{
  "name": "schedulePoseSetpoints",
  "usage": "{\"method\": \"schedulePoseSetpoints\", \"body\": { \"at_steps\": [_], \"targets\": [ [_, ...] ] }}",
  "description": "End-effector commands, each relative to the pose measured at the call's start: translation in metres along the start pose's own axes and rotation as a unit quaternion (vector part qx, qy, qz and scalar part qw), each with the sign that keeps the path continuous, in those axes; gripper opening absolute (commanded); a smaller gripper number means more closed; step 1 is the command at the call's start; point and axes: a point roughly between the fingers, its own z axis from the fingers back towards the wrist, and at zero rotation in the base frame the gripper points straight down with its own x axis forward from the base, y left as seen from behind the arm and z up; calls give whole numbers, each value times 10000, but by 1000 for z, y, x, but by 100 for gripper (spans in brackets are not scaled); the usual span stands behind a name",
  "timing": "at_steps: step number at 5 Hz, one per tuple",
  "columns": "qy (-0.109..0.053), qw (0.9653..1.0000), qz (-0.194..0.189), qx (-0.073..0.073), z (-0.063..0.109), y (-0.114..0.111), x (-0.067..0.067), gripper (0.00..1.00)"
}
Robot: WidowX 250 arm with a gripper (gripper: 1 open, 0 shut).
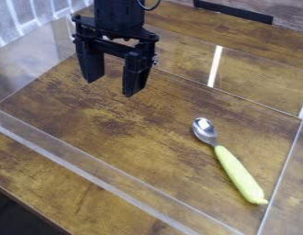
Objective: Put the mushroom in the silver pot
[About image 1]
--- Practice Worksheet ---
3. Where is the clear acrylic enclosure wall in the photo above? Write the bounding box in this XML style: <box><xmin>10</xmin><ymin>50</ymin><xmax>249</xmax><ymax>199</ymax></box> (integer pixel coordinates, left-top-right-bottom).
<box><xmin>0</xmin><ymin>17</ymin><xmax>303</xmax><ymax>235</ymax></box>

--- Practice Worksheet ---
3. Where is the black bar in background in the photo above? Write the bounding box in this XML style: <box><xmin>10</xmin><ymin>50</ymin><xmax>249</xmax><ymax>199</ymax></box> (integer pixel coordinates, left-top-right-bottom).
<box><xmin>192</xmin><ymin>0</ymin><xmax>273</xmax><ymax>25</ymax></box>

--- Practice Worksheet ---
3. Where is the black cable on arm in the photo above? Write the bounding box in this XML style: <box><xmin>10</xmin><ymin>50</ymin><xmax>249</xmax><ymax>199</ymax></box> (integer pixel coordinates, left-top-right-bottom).
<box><xmin>136</xmin><ymin>0</ymin><xmax>162</xmax><ymax>11</ymax></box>

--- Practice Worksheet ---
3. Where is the spoon with yellow handle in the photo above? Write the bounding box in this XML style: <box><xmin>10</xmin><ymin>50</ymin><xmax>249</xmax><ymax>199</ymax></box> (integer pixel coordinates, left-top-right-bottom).
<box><xmin>192</xmin><ymin>117</ymin><xmax>268</xmax><ymax>205</ymax></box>

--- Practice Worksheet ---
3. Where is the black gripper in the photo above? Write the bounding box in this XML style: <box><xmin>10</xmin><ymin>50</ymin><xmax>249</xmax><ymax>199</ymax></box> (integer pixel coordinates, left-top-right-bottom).
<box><xmin>72</xmin><ymin>0</ymin><xmax>158</xmax><ymax>97</ymax></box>

